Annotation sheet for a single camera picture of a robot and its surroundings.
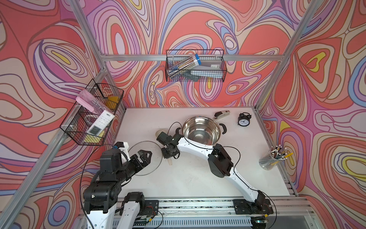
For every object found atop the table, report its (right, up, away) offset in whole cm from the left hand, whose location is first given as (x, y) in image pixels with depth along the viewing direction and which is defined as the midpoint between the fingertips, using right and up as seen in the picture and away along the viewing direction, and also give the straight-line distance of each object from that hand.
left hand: (147, 156), depth 63 cm
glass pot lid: (-2, -9, +30) cm, 31 cm away
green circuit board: (-6, -36, +9) cm, 37 cm away
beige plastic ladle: (-2, +8, +37) cm, 38 cm away
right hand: (+6, -8, +29) cm, 31 cm away
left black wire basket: (-33, +16, +10) cm, 38 cm away
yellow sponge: (-24, +27, +15) cm, 39 cm away
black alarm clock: (+61, +17, +41) cm, 76 cm away
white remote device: (-24, +15, +6) cm, 29 cm away
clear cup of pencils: (+67, -6, +17) cm, 69 cm away
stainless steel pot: (+30, +10, +35) cm, 47 cm away
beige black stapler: (+45, +21, +48) cm, 69 cm away
